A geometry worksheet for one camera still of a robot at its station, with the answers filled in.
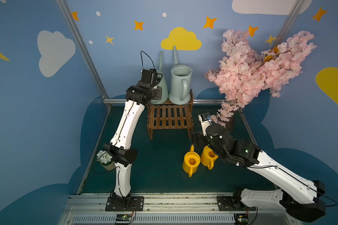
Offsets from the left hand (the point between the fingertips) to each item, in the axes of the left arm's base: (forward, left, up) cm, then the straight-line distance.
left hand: (155, 89), depth 77 cm
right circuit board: (-56, -48, -39) cm, 83 cm away
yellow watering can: (-30, -22, -27) cm, 46 cm away
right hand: (-22, -24, -5) cm, 33 cm away
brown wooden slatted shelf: (+1, -6, -24) cm, 25 cm away
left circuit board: (-57, +14, -39) cm, 70 cm away
